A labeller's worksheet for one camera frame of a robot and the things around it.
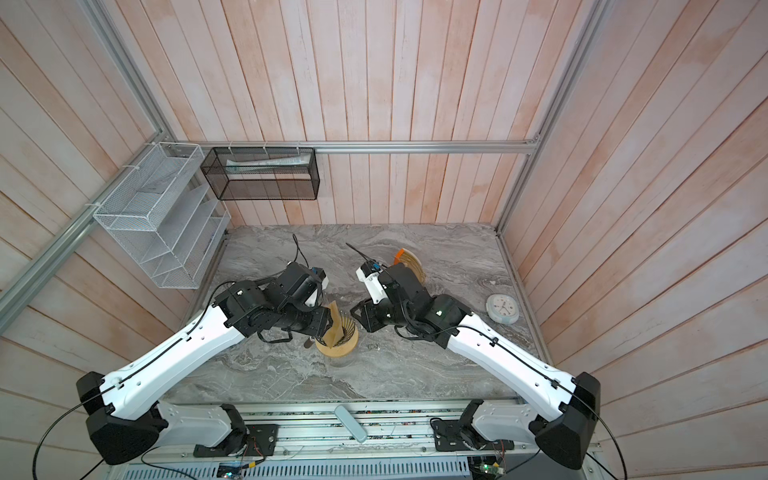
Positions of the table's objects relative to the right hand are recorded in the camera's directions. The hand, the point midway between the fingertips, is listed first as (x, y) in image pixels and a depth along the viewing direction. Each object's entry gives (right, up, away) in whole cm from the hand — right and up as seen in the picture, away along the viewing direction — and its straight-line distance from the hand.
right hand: (355, 310), depth 70 cm
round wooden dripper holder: (-4, -11, +6) cm, 14 cm away
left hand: (-8, -4, 0) cm, 9 cm away
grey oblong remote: (-2, -30, +5) cm, 30 cm away
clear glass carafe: (-4, -17, +16) cm, 24 cm away
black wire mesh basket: (-36, +43, +34) cm, 65 cm away
